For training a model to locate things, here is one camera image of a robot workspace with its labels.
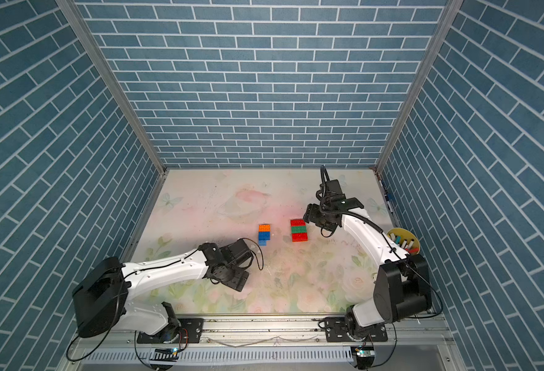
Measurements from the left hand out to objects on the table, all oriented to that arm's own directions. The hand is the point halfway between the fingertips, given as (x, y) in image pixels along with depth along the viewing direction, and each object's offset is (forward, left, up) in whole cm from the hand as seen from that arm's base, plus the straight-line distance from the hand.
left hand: (240, 282), depth 82 cm
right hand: (+20, -26, +11) cm, 35 cm away
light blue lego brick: (+16, -7, -1) cm, 18 cm away
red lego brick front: (+18, -22, +2) cm, 28 cm away
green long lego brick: (+21, -22, +1) cm, 31 cm away
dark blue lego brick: (+18, -8, +1) cm, 20 cm away
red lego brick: (+24, -22, +2) cm, 32 cm away
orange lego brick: (+23, -8, +1) cm, 24 cm away
